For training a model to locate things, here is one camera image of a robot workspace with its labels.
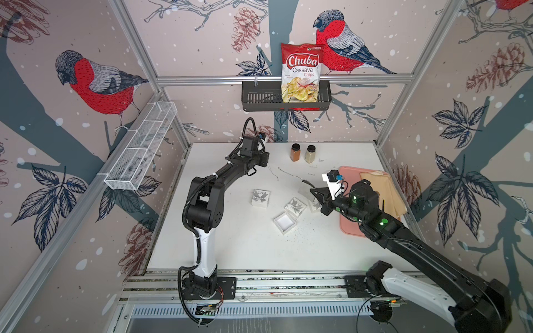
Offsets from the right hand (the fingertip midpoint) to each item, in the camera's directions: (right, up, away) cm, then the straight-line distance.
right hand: (312, 188), depth 73 cm
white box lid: (-4, -11, +20) cm, 23 cm away
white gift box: (-20, -8, +20) cm, 30 cm away
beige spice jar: (+5, +13, +33) cm, 36 cm away
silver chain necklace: (-13, +2, +34) cm, 36 cm away
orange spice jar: (-2, +15, +34) cm, 37 cm away
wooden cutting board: (+41, -2, +29) cm, 51 cm away
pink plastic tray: (+27, +2, +31) cm, 41 cm away
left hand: (-16, +15, +25) cm, 33 cm away
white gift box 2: (-9, -18, +17) cm, 26 cm away
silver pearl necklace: (-4, +2, +34) cm, 34 cm away
